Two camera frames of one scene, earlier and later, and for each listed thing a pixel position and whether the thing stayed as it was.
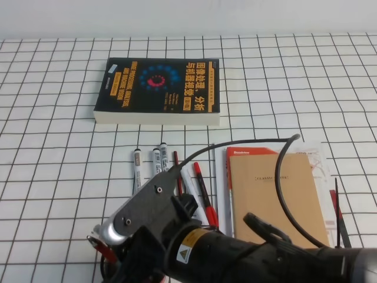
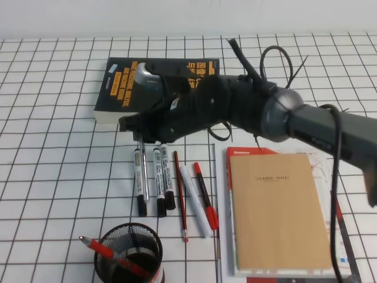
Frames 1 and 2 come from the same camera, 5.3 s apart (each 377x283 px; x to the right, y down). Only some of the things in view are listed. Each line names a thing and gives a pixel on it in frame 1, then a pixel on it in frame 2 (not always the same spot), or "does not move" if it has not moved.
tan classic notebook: x=253 y=192 does not move
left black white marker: x=137 y=183 does not move
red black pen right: x=343 y=232 does not move
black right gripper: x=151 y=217 → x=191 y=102
